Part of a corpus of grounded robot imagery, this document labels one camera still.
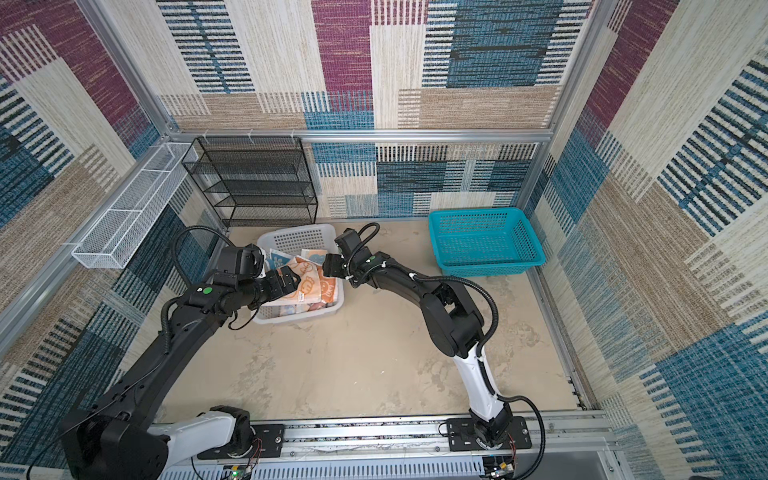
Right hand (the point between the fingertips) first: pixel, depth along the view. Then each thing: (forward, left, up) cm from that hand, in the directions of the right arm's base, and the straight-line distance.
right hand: (332, 270), depth 93 cm
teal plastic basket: (+19, -54, -12) cm, 58 cm away
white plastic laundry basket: (+16, +16, -2) cm, 23 cm away
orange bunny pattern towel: (-5, +6, -2) cm, 8 cm away
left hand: (-10, +9, +10) cm, 17 cm away
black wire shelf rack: (+35, +29, +8) cm, 46 cm away
